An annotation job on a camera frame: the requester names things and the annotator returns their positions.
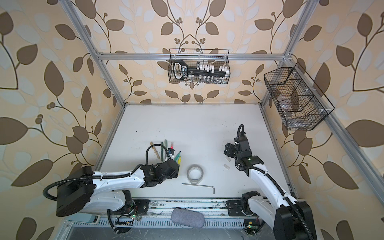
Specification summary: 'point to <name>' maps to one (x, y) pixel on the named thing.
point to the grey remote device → (86, 217)
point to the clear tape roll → (195, 174)
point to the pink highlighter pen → (172, 145)
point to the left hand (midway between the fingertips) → (179, 165)
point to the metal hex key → (201, 185)
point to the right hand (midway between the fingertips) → (231, 149)
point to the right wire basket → (301, 102)
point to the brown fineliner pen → (155, 150)
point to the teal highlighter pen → (177, 155)
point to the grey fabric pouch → (185, 217)
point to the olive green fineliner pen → (162, 151)
